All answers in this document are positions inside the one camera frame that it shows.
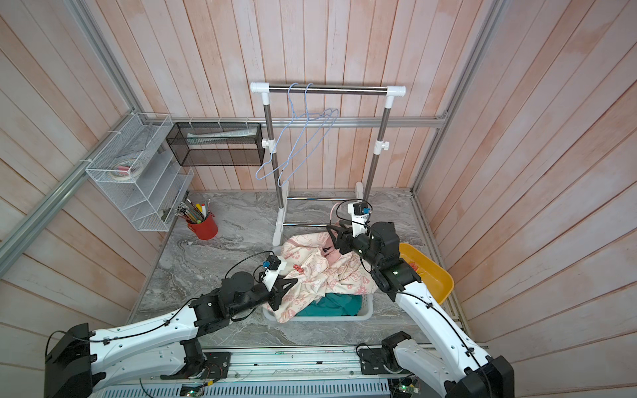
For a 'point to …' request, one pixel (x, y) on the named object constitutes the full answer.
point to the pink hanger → (331, 211)
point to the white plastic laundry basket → (367, 304)
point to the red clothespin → (299, 268)
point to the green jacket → (334, 304)
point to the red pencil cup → (206, 230)
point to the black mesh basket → (217, 143)
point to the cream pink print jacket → (319, 268)
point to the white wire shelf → (150, 202)
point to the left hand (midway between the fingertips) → (294, 283)
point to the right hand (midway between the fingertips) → (333, 223)
